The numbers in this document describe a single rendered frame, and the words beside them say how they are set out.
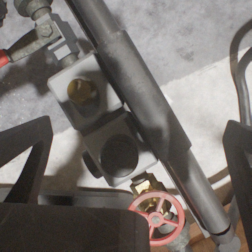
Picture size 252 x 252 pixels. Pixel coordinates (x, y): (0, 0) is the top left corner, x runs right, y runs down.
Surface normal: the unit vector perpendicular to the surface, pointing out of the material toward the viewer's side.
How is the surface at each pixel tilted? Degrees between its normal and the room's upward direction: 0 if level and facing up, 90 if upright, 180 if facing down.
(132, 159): 0
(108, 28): 15
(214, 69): 0
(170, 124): 26
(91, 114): 0
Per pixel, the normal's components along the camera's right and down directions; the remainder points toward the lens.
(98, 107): -0.03, 0.09
